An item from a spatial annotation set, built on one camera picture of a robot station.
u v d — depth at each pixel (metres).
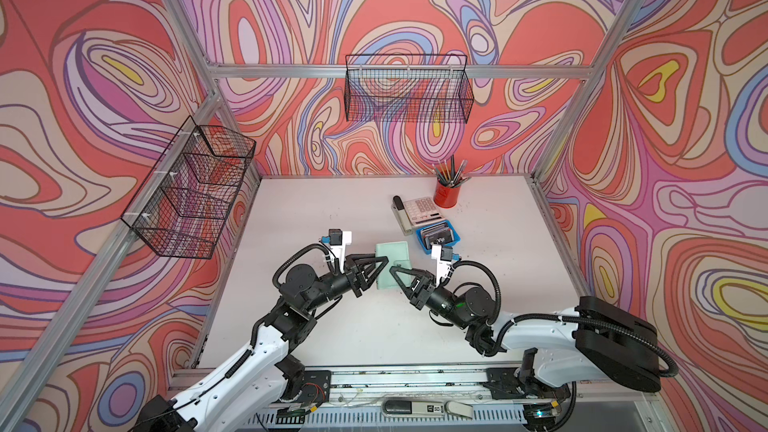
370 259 0.67
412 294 0.63
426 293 0.61
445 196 1.06
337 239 0.62
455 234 0.99
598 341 0.43
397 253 0.67
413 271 0.66
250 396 0.56
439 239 0.98
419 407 0.67
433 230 0.99
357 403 0.72
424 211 1.07
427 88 0.96
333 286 0.62
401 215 1.04
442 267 0.64
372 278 0.64
